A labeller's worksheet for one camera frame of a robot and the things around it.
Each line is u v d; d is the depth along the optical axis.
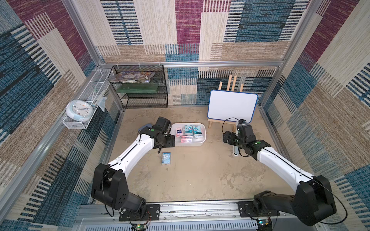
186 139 0.92
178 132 1.02
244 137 0.65
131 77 0.85
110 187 0.42
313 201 0.40
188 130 0.99
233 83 0.89
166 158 0.89
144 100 1.19
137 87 1.01
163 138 0.71
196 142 0.97
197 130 0.99
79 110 0.68
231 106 0.93
